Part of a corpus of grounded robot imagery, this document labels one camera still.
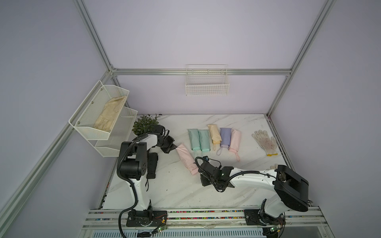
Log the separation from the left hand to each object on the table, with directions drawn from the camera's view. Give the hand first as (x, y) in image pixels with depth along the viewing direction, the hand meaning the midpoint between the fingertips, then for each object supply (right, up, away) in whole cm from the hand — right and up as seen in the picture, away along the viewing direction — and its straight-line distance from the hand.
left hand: (177, 146), depth 98 cm
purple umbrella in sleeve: (+33, +4, +3) cm, 33 cm away
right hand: (+18, -17, -12) cm, 28 cm away
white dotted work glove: (+64, 0, +4) cm, 65 cm away
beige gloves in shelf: (-35, +17, -22) cm, 44 cm away
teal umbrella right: (+18, +4, +3) cm, 19 cm away
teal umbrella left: (+11, +5, +4) cm, 13 cm away
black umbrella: (-15, -10, -6) cm, 19 cm away
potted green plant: (-21, +13, -8) cm, 26 cm away
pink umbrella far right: (+40, +3, +3) cm, 40 cm away
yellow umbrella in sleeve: (+27, +6, +6) cm, 28 cm away
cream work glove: (+62, -13, -5) cm, 64 cm away
